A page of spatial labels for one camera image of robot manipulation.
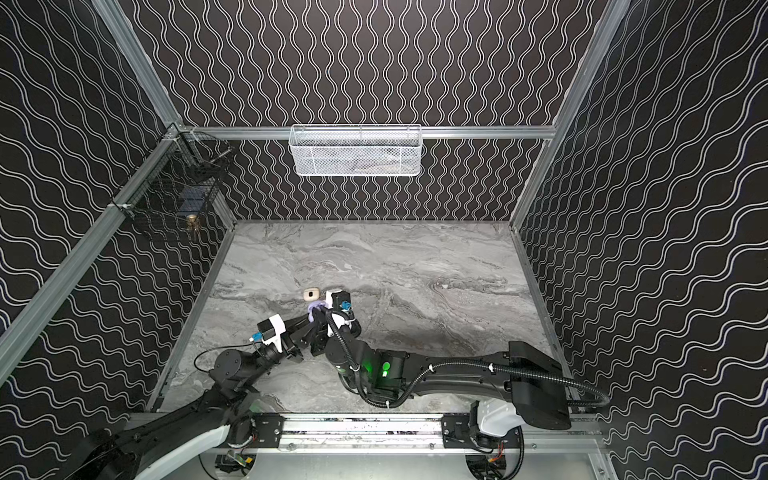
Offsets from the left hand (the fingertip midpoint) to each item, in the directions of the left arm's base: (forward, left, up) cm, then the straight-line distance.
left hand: (321, 320), depth 68 cm
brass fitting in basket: (+26, +40, +6) cm, 48 cm away
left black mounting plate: (-18, +15, -24) cm, 33 cm away
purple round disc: (+2, +2, +2) cm, 3 cm away
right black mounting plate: (-16, -32, -25) cm, 44 cm away
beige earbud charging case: (+20, +11, -21) cm, 31 cm away
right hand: (+2, +1, 0) cm, 2 cm away
